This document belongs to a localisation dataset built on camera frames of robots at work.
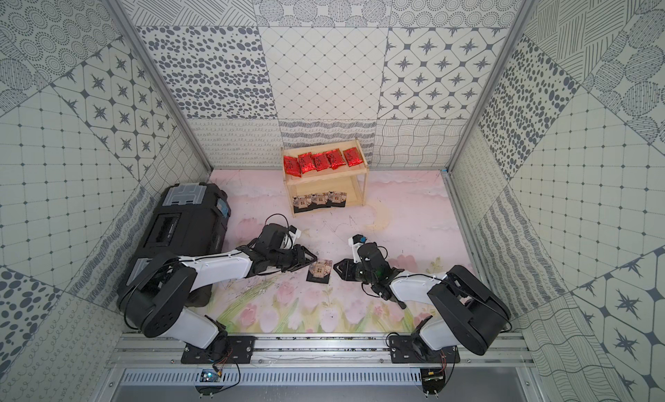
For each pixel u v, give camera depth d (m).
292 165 0.90
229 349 0.73
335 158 0.93
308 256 0.85
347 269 0.76
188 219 0.83
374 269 0.69
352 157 0.93
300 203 1.05
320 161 0.93
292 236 0.76
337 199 1.07
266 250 0.72
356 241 0.82
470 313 0.44
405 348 0.74
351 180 1.15
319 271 0.90
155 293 0.45
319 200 1.07
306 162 0.91
